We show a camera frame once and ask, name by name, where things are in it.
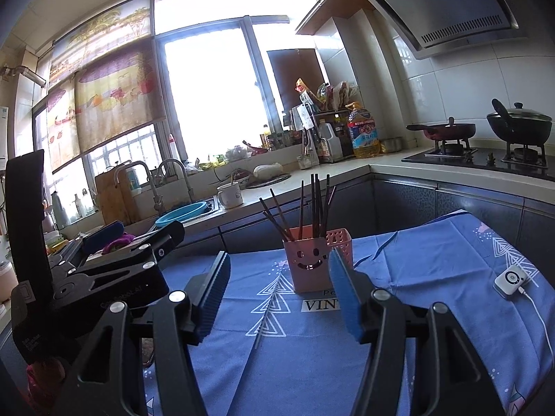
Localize magenta cloth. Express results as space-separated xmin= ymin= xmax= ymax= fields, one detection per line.
xmin=102 ymin=232 xmax=136 ymax=255

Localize wooden cutting board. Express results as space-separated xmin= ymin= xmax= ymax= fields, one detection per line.
xmin=95 ymin=168 xmax=140 ymax=226

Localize small white device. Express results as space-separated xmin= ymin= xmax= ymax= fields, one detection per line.
xmin=494 ymin=265 xmax=530 ymax=300

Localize left chrome faucet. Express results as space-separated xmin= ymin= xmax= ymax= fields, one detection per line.
xmin=113 ymin=159 xmax=165 ymax=215

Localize chrome faucet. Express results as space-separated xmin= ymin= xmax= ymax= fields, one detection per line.
xmin=113 ymin=159 xmax=165 ymax=215
xmin=156 ymin=158 xmax=195 ymax=203

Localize blue plastic basin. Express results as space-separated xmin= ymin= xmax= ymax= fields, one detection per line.
xmin=155 ymin=202 xmax=208 ymax=229

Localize blue patterned tablecloth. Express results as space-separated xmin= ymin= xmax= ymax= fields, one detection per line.
xmin=190 ymin=211 xmax=554 ymax=415

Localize right chrome faucet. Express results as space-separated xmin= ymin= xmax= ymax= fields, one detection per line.
xmin=156 ymin=158 xmax=195 ymax=203

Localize stainless steel sink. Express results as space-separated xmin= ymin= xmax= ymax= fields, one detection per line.
xmin=147 ymin=196 xmax=225 ymax=233

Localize dark chopstick on table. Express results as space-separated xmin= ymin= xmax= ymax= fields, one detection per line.
xmin=252 ymin=295 xmax=281 ymax=346

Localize white ceramic mug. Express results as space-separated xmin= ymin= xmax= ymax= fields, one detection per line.
xmin=216 ymin=181 xmax=244 ymax=209

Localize pink perforated utensil holder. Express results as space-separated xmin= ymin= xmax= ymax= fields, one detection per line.
xmin=283 ymin=225 xmax=354 ymax=294

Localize patterned window blind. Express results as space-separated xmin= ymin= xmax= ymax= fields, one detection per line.
xmin=40 ymin=0 xmax=165 ymax=172

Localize black gas stove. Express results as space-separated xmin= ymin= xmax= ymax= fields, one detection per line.
xmin=403 ymin=147 xmax=554 ymax=181

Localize white radish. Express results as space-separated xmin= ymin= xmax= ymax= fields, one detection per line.
xmin=253 ymin=163 xmax=284 ymax=180

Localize red frying pan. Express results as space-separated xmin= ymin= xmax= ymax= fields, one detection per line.
xmin=407 ymin=118 xmax=476 ymax=141

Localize white plastic jug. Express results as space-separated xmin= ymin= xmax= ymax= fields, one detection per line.
xmin=318 ymin=121 xmax=343 ymax=163

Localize black wok with lid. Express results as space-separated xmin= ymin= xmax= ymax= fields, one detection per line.
xmin=486 ymin=99 xmax=552 ymax=147

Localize yellow cooking oil bottle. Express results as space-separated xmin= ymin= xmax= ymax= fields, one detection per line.
xmin=346 ymin=102 xmax=381 ymax=159

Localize snack packages on rack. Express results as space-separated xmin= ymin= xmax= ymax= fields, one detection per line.
xmin=296 ymin=78 xmax=358 ymax=112

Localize steel range hood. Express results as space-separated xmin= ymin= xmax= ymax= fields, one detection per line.
xmin=368 ymin=0 xmax=525 ymax=59

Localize white cable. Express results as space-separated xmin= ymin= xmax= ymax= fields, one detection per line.
xmin=517 ymin=287 xmax=555 ymax=356

